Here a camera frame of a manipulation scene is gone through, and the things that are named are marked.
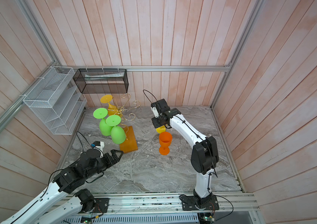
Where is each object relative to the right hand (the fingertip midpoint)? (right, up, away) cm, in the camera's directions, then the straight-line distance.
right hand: (156, 120), depth 90 cm
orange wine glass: (+6, -12, -4) cm, 14 cm away
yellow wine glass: (+4, -6, +12) cm, 14 cm away
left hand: (-20, -20, -17) cm, 33 cm away
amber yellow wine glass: (-25, +6, -12) cm, 29 cm away
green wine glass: (-21, -7, -16) cm, 27 cm away
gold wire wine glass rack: (-31, +16, +32) cm, 47 cm away
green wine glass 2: (-29, +4, -19) cm, 35 cm away
